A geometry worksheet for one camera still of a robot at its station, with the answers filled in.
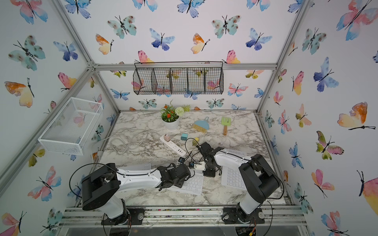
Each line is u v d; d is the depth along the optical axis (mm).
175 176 656
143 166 908
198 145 986
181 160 777
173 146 971
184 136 1044
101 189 437
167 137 962
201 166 802
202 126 1111
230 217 726
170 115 984
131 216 735
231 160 546
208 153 727
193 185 842
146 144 1014
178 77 979
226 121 1145
